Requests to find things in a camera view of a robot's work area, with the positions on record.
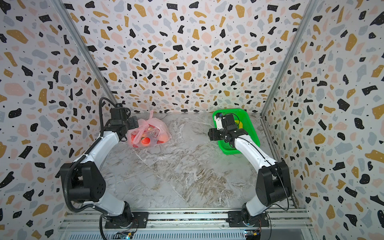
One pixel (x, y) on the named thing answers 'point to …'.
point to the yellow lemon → (237, 121)
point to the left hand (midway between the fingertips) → (125, 118)
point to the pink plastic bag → (146, 132)
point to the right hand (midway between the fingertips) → (211, 129)
